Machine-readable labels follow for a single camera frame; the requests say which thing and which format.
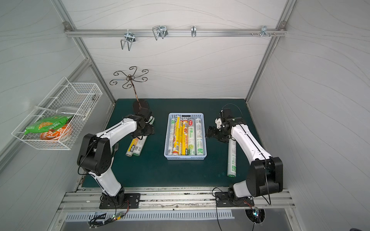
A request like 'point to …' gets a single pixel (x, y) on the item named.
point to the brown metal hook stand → (130, 78)
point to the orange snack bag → (61, 134)
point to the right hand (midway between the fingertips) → (213, 136)
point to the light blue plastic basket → (184, 116)
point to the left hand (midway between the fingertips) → (146, 133)
